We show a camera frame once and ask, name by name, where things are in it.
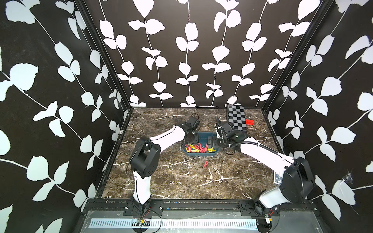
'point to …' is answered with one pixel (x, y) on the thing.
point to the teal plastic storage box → (210, 139)
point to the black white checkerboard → (235, 115)
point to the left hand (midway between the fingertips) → (196, 139)
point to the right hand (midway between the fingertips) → (212, 139)
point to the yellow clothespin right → (211, 150)
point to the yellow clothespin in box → (194, 150)
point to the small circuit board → (141, 223)
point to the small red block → (249, 122)
